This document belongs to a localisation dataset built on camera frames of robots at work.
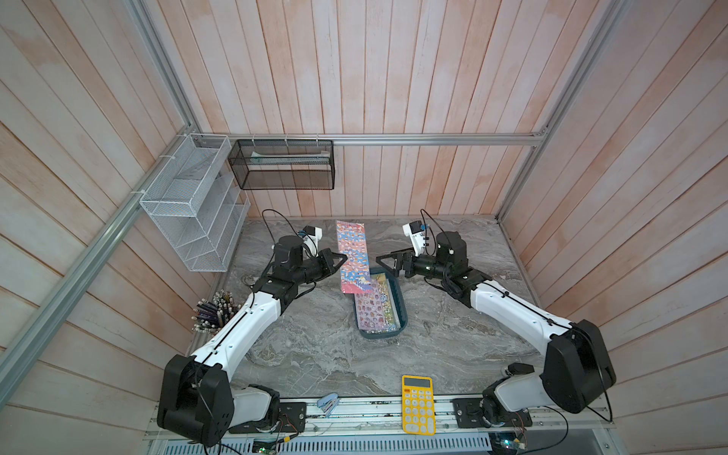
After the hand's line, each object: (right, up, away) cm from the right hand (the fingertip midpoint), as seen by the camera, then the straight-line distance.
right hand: (383, 257), depth 79 cm
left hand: (-10, -1, 0) cm, 10 cm away
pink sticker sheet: (-1, -18, +11) cm, 21 cm away
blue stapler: (-16, -39, -4) cm, 42 cm away
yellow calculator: (+9, -40, -4) cm, 41 cm away
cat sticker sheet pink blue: (-9, +4, +3) cm, 10 cm away
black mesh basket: (-35, +34, +24) cm, 54 cm away
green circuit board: (+31, -47, -8) cm, 57 cm away
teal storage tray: (+6, -16, +16) cm, 24 cm away
